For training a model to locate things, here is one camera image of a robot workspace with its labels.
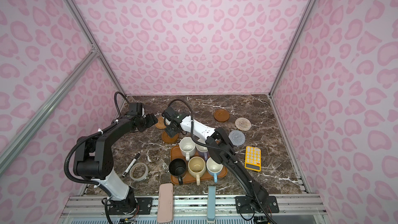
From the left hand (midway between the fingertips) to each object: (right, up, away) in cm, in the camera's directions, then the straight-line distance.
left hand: (155, 119), depth 95 cm
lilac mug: (+30, -16, -13) cm, 36 cm away
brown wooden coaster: (+5, -2, -7) cm, 9 cm away
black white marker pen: (-10, -25, -11) cm, 29 cm away
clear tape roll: (-5, -28, -11) cm, 30 cm away
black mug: (+16, -26, -12) cm, 32 cm away
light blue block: (+34, -38, -22) cm, 55 cm away
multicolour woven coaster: (+56, -4, +8) cm, 57 cm away
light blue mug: (+36, -26, -12) cm, 46 cm away
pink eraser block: (+12, -38, -23) cm, 46 cm away
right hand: (+12, -5, +2) cm, 13 cm away
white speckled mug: (+21, -16, -4) cm, 26 cm away
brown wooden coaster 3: (+42, +1, +12) cm, 44 cm away
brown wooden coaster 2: (+7, -12, 0) cm, 14 cm away
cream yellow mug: (+26, -25, -11) cm, 38 cm away
